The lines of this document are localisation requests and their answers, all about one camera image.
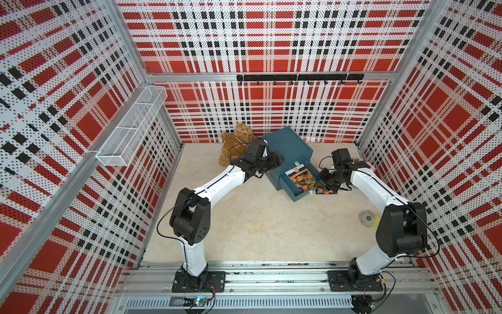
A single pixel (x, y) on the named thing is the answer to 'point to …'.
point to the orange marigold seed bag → (301, 176)
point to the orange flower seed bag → (320, 191)
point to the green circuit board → (194, 301)
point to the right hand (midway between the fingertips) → (317, 182)
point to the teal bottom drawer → (289, 188)
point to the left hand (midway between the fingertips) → (282, 161)
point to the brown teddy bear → (235, 144)
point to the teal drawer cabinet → (294, 148)
